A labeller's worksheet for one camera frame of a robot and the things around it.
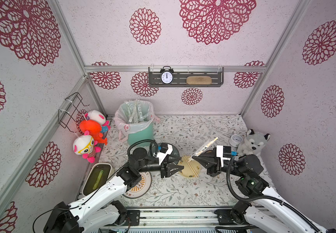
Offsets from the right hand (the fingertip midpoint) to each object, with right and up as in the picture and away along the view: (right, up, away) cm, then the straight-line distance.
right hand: (193, 155), depth 56 cm
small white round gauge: (+38, +3, +46) cm, 60 cm away
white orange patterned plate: (-25, -24, +28) cm, 44 cm away
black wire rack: (-62, +18, +18) cm, 67 cm away
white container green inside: (-49, -16, +29) cm, 60 cm away
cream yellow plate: (+2, -16, +35) cm, 39 cm away
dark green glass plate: (-5, -5, +41) cm, 42 cm away
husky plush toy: (+40, +2, +28) cm, 49 cm away
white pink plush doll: (-56, +18, +39) cm, 70 cm away
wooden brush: (+10, +41, +34) cm, 54 cm away
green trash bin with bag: (-29, +16, +30) cm, 45 cm away
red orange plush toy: (-56, +10, +34) cm, 66 cm away
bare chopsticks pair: (-1, -4, 0) cm, 4 cm away
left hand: (-4, -5, +10) cm, 12 cm away
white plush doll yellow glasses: (-55, +1, +24) cm, 60 cm away
